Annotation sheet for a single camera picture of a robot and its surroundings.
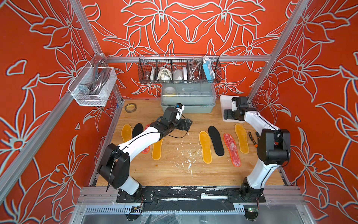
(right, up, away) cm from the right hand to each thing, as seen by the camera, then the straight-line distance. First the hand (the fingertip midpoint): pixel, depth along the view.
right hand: (228, 112), depth 96 cm
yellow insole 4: (+11, -15, +2) cm, 19 cm away
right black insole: (-9, -16, +2) cm, 19 cm away
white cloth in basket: (-44, +26, -6) cm, 52 cm away
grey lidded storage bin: (-22, +10, +1) cm, 24 cm away
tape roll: (-75, +4, +18) cm, 77 cm away
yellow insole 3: (-16, -20, -3) cm, 26 cm away
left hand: (-30, -4, -12) cm, 33 cm away
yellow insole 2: (-49, -25, -6) cm, 56 cm away
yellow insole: (-73, -15, +2) cm, 74 cm away
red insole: (-56, -25, -6) cm, 61 cm away
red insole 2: (+1, -21, -3) cm, 22 cm away
